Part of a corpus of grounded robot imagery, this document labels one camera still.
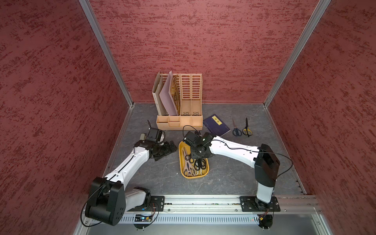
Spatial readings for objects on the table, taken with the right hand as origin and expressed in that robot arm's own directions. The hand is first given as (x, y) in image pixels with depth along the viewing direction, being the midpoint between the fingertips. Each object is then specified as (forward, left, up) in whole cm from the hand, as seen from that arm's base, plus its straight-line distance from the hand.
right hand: (197, 157), depth 83 cm
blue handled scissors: (+22, -29, -8) cm, 38 cm away
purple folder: (+32, +19, +17) cm, 41 cm away
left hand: (+2, +16, 0) cm, 16 cm away
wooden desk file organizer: (+55, +7, +1) cm, 55 cm away
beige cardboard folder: (+35, +24, +23) cm, 48 cm away
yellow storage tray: (-4, +4, -6) cm, 8 cm away
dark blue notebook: (+27, -16, -8) cm, 32 cm away
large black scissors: (-2, -1, -4) cm, 5 cm away
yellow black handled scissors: (+22, -36, -8) cm, 43 cm away
